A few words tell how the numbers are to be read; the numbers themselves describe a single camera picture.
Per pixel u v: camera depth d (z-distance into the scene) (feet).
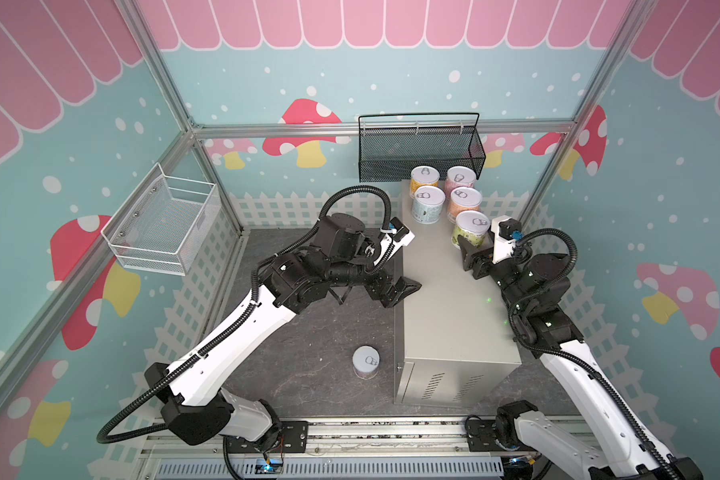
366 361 2.66
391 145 3.09
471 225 2.17
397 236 1.64
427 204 2.34
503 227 1.79
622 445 1.29
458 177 2.49
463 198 2.34
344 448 2.39
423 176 2.54
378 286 1.74
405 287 1.71
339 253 1.49
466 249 2.06
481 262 1.92
